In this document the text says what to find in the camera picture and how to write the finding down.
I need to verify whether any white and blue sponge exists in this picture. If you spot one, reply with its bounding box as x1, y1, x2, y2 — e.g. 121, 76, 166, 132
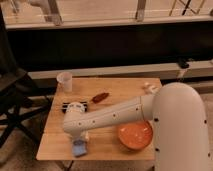
72, 132, 89, 157

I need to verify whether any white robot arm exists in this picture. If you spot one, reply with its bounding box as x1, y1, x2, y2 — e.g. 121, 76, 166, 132
63, 82, 211, 171

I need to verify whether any brown sausage toy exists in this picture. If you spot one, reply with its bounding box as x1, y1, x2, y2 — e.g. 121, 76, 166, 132
91, 92, 109, 103

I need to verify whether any orange bowl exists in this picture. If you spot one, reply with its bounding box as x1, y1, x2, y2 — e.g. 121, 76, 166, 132
117, 121, 153, 150

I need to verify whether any clear plastic cup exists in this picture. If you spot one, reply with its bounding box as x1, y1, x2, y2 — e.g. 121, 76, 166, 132
56, 72, 72, 92

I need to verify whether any black folding chair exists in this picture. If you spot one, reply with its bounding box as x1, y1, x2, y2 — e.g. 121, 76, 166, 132
0, 8, 51, 148

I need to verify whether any small white object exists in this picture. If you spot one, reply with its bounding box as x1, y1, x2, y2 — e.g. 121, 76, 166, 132
144, 82, 159, 94

